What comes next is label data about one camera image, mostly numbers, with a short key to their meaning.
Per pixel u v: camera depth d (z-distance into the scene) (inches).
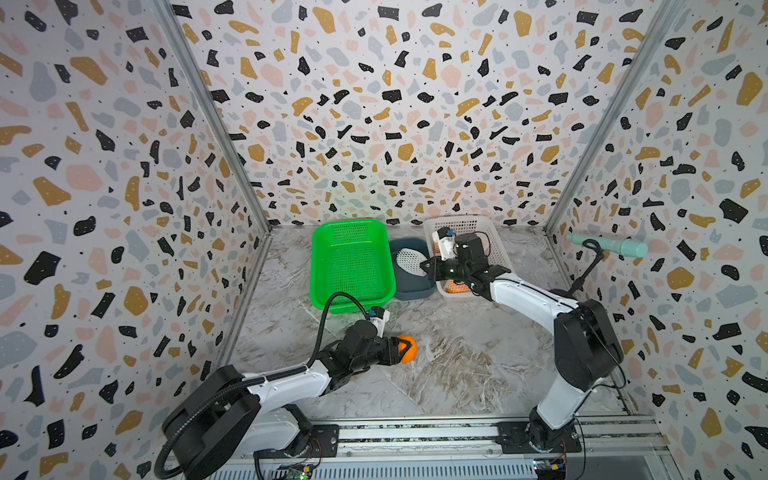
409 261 38.2
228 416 16.1
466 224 49.3
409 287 38.2
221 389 16.9
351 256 44.6
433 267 31.4
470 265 28.0
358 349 25.2
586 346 18.8
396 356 29.4
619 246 28.8
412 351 32.6
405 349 31.5
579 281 35.5
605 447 29.9
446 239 32.0
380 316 30.4
